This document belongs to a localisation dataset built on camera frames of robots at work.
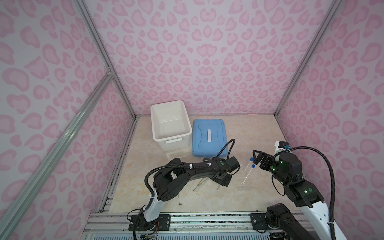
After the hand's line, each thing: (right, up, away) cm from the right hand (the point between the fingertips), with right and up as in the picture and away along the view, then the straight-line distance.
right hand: (260, 153), depth 72 cm
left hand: (-14, -18, +14) cm, 27 cm away
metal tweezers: (-30, -21, +14) cm, 39 cm away
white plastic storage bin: (-51, +13, +42) cm, 67 cm away
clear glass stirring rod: (-35, -24, +12) cm, 44 cm away
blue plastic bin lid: (-22, +5, +34) cm, 41 cm away
